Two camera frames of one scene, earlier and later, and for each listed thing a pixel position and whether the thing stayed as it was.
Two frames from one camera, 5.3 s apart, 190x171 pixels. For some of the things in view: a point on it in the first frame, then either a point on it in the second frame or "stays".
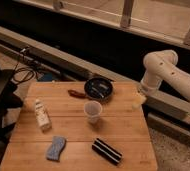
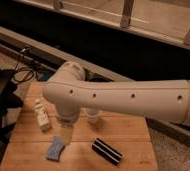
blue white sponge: x=54 y=152 stays
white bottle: x=42 y=115 stays
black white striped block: x=106 y=151 stays
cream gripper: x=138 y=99 to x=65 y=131
